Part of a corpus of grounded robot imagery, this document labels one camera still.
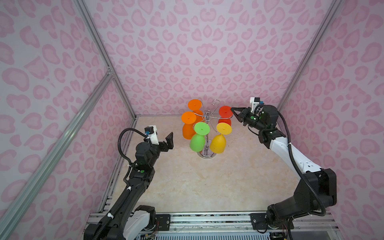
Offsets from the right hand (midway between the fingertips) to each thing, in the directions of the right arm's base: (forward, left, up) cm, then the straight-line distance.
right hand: (232, 108), depth 74 cm
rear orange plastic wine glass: (+5, +18, -3) cm, 19 cm away
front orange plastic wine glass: (-6, +22, -2) cm, 23 cm away
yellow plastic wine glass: (-13, +7, -11) cm, 19 cm away
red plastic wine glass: (0, +3, -3) cm, 4 cm away
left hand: (-8, +34, -8) cm, 36 cm away
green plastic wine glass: (-14, +17, -9) cm, 24 cm away
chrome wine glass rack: (-2, +12, -4) cm, 13 cm away
